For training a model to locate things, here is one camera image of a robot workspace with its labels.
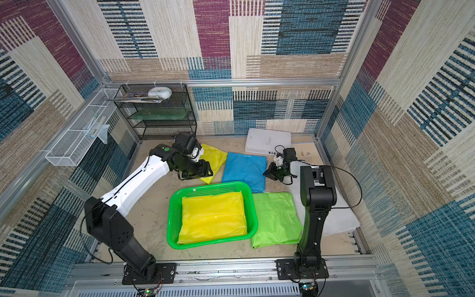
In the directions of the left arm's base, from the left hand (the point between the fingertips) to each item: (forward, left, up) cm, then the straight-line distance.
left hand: (208, 172), depth 82 cm
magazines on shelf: (+34, +36, +15) cm, 52 cm away
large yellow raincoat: (-13, -1, -16) cm, 21 cm away
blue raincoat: (+15, -17, -17) cm, 28 cm away
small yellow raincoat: (+21, 0, -16) cm, 26 cm away
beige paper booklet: (+26, -54, -17) cm, 63 cm away
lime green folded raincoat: (-16, -31, -16) cm, 39 cm away
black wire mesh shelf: (+42, +33, +1) cm, 54 cm away
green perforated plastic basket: (-11, +16, -13) cm, 23 cm away
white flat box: (+33, -29, -15) cm, 47 cm away
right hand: (+12, -27, -18) cm, 35 cm away
